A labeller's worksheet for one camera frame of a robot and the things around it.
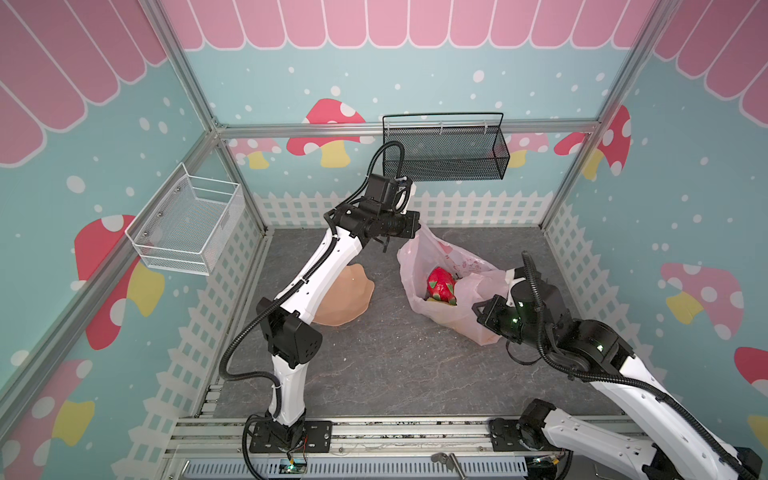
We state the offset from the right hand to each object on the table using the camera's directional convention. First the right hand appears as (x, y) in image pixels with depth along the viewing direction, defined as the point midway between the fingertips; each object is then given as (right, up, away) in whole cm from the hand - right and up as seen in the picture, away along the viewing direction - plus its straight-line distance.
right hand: (468, 306), depth 66 cm
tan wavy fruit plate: (-33, -3, +34) cm, 47 cm away
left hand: (-10, +18, +13) cm, 24 cm away
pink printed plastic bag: (+1, +6, -2) cm, 6 cm away
